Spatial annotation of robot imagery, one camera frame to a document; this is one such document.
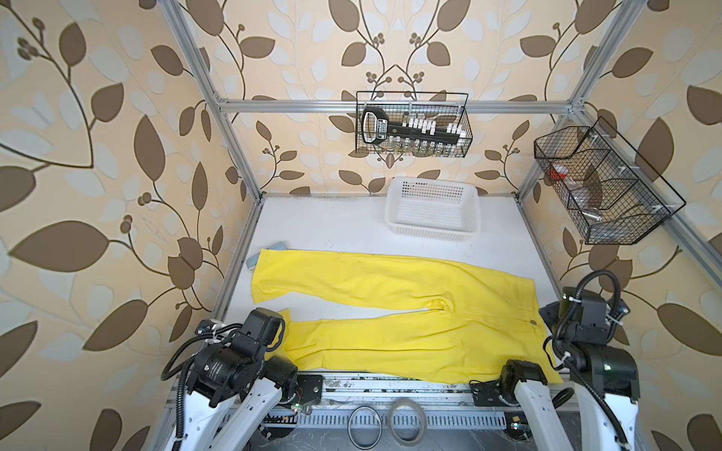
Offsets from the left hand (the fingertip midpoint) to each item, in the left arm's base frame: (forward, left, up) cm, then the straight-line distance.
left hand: (258, 329), depth 69 cm
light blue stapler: (+27, +14, -13) cm, 33 cm away
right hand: (+3, -73, +5) cm, 73 cm away
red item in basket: (+40, -82, +18) cm, 93 cm away
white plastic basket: (+55, -53, -15) cm, 78 cm away
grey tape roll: (-20, -40, -12) cm, 47 cm away
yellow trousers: (+7, -63, -14) cm, 65 cm away
